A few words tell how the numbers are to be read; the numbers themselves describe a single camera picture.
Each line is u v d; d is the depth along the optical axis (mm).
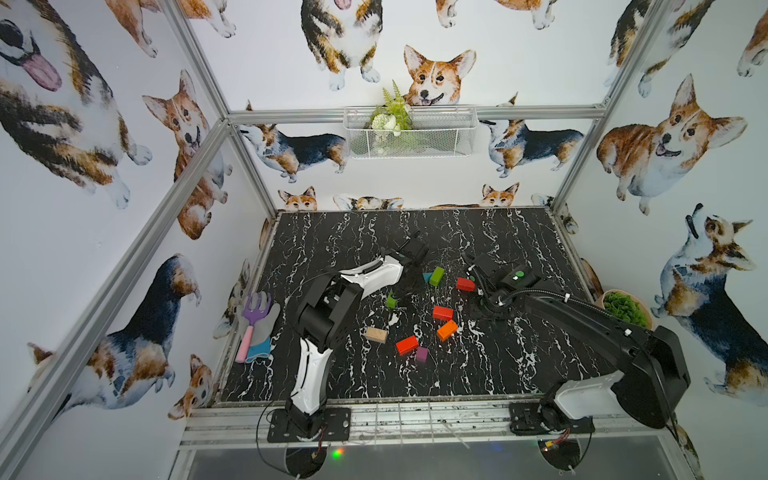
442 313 911
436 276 998
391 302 941
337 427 734
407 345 863
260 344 858
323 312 537
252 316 902
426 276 987
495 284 615
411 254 794
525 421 733
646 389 400
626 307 800
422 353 858
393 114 828
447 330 875
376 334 861
